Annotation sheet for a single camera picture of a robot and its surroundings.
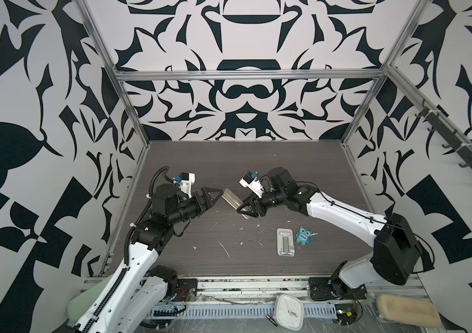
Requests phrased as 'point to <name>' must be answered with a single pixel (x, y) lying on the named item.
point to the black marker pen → (271, 320)
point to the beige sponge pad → (407, 310)
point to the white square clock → (289, 311)
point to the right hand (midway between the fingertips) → (241, 206)
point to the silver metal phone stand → (285, 243)
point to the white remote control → (234, 200)
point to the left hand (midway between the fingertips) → (220, 192)
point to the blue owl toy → (303, 236)
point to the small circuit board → (346, 313)
